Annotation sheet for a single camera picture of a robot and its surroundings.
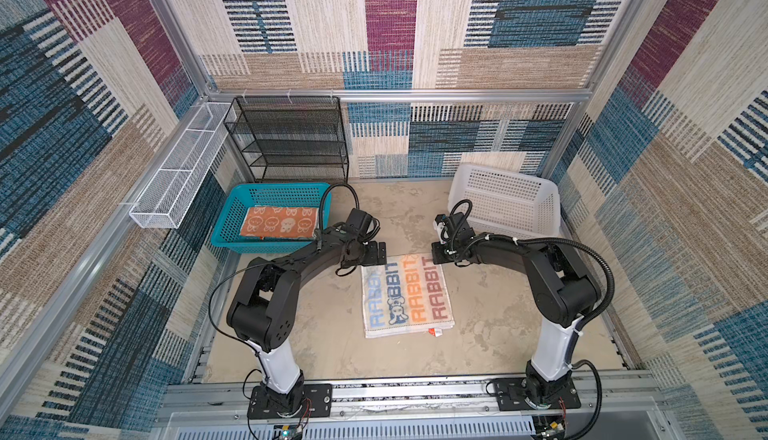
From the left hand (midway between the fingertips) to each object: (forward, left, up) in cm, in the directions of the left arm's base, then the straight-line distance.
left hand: (374, 254), depth 93 cm
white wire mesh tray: (+13, +62, +12) cm, 65 cm away
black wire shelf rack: (+40, +30, +13) cm, 51 cm away
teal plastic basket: (+9, +48, -1) cm, 49 cm away
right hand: (+3, -20, -5) cm, 21 cm away
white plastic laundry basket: (+24, -48, -4) cm, 54 cm away
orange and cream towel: (+15, +33, -3) cm, 36 cm away
